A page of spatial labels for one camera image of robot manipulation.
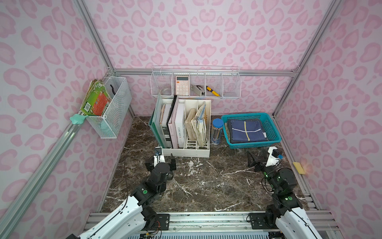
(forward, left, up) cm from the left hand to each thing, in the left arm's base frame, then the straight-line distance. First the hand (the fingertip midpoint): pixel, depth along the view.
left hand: (163, 154), depth 77 cm
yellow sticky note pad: (+2, -83, -22) cm, 86 cm away
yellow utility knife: (+42, -28, +8) cm, 51 cm away
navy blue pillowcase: (+24, -51, -11) cm, 57 cm away
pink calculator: (+42, -8, +12) cm, 45 cm away
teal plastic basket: (+21, -68, -12) cm, 72 cm away
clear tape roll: (+42, +3, +8) cm, 42 cm away
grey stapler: (+43, -18, +9) cm, 47 cm away
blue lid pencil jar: (+18, -30, -4) cm, 35 cm away
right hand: (0, -47, +3) cm, 47 cm away
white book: (+16, -8, +7) cm, 19 cm away
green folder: (+11, +3, +12) cm, 17 cm away
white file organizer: (+21, -11, -2) cm, 24 cm away
